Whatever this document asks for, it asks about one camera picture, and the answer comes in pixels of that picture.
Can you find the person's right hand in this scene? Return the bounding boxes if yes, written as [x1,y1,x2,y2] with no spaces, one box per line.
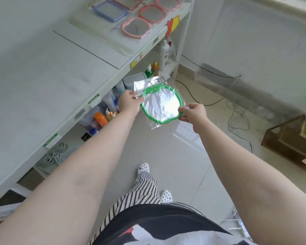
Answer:
[178,102,208,133]

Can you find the person's left hand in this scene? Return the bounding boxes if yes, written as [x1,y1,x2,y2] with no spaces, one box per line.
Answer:
[118,89,145,116]

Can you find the blue rectangular mirror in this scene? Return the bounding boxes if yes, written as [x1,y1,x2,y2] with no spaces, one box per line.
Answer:
[91,0,129,23]

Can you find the red rectangular mirror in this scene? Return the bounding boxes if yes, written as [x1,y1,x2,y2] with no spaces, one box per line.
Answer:
[111,0,143,11]

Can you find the person's right forearm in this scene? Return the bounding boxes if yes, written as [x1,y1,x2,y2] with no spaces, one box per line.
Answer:
[193,119,306,245]

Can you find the person's left forearm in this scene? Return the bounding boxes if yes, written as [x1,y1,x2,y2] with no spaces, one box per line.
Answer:
[0,112,141,245]

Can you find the white grey box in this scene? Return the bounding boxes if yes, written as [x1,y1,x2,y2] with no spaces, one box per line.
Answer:
[122,72,147,91]

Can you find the green white price label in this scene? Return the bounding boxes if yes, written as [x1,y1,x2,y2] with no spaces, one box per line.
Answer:
[42,133,59,149]
[88,94,102,108]

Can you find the green pump bottle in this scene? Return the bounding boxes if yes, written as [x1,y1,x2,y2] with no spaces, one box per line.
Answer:
[144,64,154,79]

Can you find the clear plastic package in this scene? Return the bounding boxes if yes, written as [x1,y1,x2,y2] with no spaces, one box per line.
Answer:
[79,107,100,130]

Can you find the white dotted shoe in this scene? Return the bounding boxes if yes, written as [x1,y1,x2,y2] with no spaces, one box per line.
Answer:
[137,162,150,176]
[160,190,173,203]

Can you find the clear tape strip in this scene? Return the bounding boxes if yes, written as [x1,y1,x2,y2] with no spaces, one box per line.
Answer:
[69,17,134,57]

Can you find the red yellow sticker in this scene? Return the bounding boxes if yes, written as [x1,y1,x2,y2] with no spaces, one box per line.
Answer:
[165,14,181,38]

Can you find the mint green plastic rack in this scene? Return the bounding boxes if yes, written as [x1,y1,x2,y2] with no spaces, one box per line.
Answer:
[43,143,68,166]

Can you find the black white striped trousers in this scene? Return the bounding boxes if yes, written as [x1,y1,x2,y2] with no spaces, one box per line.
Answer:
[89,172,204,245]

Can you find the brown open box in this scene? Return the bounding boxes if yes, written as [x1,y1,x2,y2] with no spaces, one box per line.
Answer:
[260,114,306,177]

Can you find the black printed shirt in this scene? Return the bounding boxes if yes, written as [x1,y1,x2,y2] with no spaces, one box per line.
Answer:
[91,203,258,245]

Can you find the white perforated metal bar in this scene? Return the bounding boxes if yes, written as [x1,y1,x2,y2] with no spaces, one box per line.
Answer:
[0,201,23,224]

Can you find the black cable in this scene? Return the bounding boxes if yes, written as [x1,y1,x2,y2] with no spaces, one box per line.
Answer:
[181,54,242,79]
[174,79,225,107]

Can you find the white cable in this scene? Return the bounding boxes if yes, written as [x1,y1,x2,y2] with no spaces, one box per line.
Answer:
[225,100,253,153]

